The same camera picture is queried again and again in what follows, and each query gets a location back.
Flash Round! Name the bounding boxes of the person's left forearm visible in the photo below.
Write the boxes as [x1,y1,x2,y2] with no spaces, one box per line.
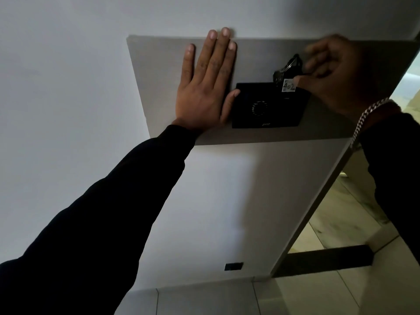
[0,124,201,315]

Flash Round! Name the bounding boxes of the person's left hand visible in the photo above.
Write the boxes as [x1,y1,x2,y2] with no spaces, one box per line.
[171,27,241,131]

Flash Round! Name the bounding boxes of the silver chain bracelet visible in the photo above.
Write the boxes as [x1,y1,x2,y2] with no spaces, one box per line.
[350,98,393,149]

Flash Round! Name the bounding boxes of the silver key with black tag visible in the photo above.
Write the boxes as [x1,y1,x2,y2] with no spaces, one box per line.
[273,53,305,93]

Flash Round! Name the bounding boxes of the person's right hand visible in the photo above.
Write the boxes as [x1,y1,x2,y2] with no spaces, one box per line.
[293,33,396,123]

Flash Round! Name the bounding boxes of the grey wooden wall board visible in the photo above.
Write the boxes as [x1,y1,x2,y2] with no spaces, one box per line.
[126,35,420,147]

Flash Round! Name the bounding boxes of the black key card switch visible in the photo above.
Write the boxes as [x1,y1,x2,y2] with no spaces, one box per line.
[231,82,312,130]

